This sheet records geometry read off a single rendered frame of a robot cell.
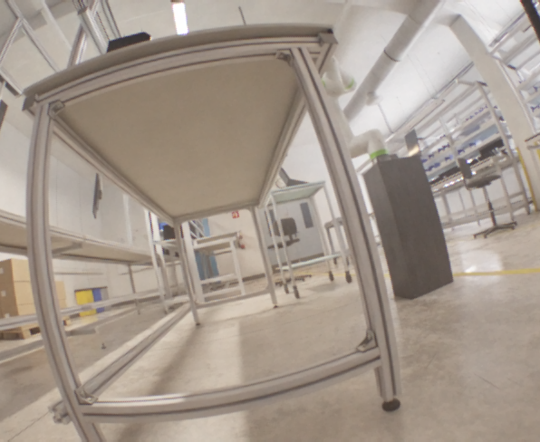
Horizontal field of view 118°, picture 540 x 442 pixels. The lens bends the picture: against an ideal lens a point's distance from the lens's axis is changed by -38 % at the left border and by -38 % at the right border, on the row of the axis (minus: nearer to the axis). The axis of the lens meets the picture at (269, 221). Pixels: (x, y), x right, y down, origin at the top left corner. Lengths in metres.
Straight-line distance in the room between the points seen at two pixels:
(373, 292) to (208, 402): 0.39
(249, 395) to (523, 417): 0.54
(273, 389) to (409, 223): 1.22
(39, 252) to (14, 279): 3.28
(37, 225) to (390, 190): 1.52
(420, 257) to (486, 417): 1.12
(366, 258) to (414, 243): 1.02
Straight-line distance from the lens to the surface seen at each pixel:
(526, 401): 0.65
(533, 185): 4.54
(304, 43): 0.78
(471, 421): 0.62
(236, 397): 0.54
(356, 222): 0.54
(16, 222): 1.65
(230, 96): 0.94
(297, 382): 0.54
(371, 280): 0.54
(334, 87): 1.33
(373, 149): 1.66
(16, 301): 3.91
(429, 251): 1.60
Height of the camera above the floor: 0.42
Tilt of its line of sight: 8 degrees up
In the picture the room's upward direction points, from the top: 14 degrees counter-clockwise
